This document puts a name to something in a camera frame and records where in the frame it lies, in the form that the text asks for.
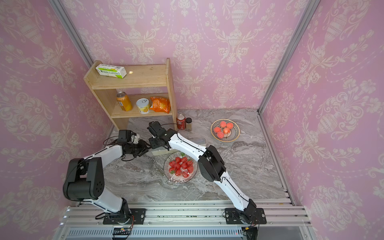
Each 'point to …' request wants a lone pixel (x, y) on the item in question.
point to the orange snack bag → (159, 104)
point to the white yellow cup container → (143, 105)
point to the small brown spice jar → (189, 126)
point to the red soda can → (181, 120)
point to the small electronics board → (122, 231)
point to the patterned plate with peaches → (234, 133)
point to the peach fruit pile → (225, 128)
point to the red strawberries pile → (181, 166)
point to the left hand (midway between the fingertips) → (151, 147)
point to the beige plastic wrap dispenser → (160, 150)
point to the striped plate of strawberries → (180, 167)
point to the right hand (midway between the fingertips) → (154, 141)
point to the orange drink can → (124, 101)
